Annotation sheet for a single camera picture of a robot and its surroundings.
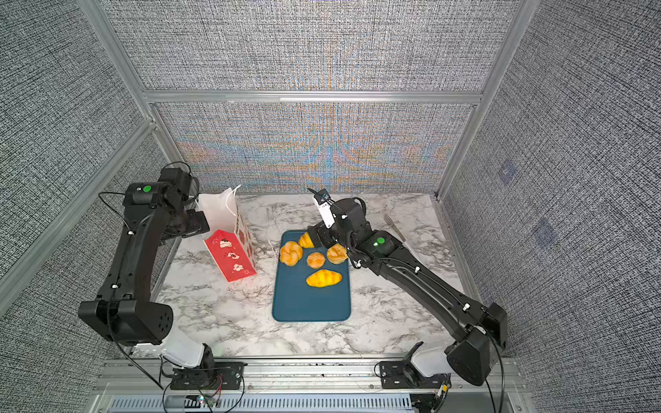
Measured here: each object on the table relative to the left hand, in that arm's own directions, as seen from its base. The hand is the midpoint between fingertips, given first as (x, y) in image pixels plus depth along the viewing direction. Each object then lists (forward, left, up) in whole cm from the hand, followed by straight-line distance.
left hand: (190, 230), depth 74 cm
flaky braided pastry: (+4, -43, -22) cm, 49 cm away
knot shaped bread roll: (+6, -26, -23) cm, 35 cm away
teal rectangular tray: (-8, -35, -26) cm, 44 cm away
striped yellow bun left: (+10, -32, -22) cm, 40 cm away
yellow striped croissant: (-6, -38, -22) cm, 44 cm away
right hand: (+1, -39, +5) cm, 39 cm away
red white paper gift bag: (0, -9, -4) cm, 10 cm away
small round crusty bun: (+2, -35, -23) cm, 42 cm away
